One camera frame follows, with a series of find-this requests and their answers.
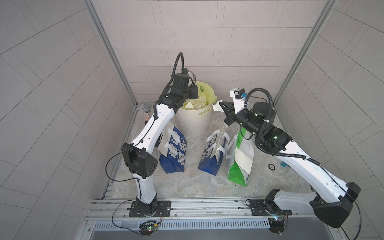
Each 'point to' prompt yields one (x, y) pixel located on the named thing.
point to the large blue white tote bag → (172, 148)
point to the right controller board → (276, 226)
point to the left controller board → (147, 228)
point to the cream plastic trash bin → (194, 116)
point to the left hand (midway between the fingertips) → (197, 86)
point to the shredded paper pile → (197, 103)
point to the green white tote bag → (240, 159)
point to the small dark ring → (271, 167)
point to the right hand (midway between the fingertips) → (219, 102)
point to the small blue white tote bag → (216, 145)
